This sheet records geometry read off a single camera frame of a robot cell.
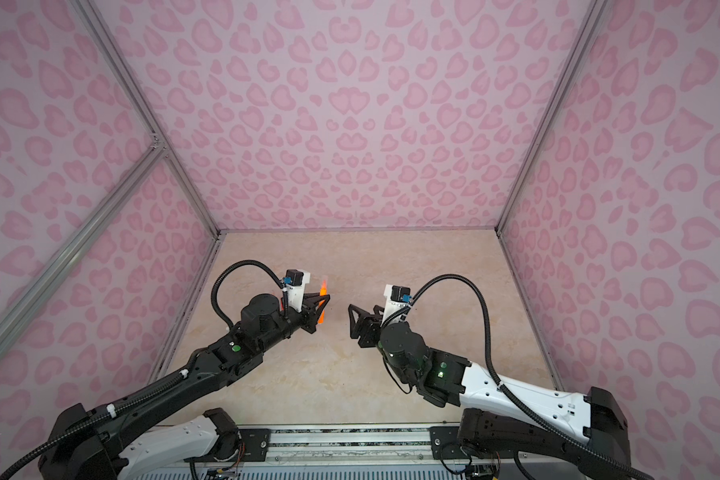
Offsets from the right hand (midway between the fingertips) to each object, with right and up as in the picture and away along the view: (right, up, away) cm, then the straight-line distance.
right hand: (357, 308), depth 68 cm
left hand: (-7, +3, +6) cm, 10 cm away
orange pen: (-9, +3, +5) cm, 10 cm away
